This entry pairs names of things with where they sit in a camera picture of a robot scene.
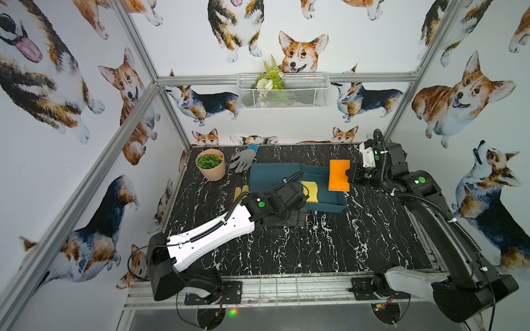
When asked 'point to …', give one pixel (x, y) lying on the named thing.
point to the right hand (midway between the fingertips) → (344, 169)
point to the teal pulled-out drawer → (328, 201)
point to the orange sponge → (338, 178)
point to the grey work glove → (244, 159)
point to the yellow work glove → (237, 192)
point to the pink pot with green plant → (212, 164)
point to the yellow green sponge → (310, 189)
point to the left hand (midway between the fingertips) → (297, 212)
